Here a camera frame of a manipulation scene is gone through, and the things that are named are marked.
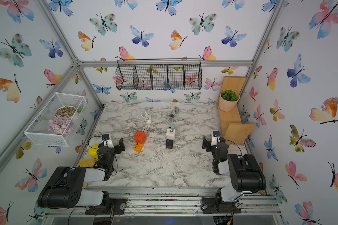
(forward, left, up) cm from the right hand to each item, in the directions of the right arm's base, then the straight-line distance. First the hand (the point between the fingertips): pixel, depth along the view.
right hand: (213, 135), depth 92 cm
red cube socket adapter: (-2, +48, -2) cm, 48 cm away
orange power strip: (-8, +49, -6) cm, 50 cm away
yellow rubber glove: (-19, +81, -8) cm, 83 cm away
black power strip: (-4, +28, -6) cm, 29 cm away
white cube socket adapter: (0, +28, -1) cm, 28 cm away
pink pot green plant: (+24, -11, +9) cm, 28 cm away
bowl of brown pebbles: (-7, +79, +26) cm, 83 cm away
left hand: (-6, +62, +1) cm, 63 cm away
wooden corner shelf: (0, -12, +5) cm, 13 cm away
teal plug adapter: (+9, +27, -5) cm, 29 cm away
